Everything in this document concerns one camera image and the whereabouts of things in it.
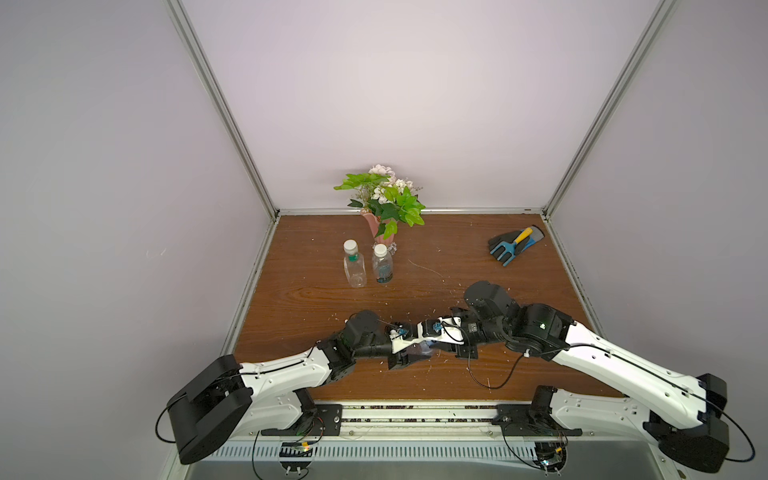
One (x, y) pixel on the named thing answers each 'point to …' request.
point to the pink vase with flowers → (386, 201)
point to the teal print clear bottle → (382, 264)
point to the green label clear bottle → (354, 264)
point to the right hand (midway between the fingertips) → (430, 327)
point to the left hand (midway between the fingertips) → (427, 345)
